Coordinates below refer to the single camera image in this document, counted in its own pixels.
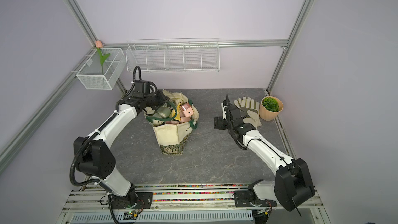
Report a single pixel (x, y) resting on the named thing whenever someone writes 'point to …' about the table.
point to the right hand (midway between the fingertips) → (221, 117)
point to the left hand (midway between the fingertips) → (170, 98)
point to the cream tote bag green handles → (172, 124)
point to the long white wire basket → (173, 55)
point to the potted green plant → (269, 108)
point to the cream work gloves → (252, 108)
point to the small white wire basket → (90, 75)
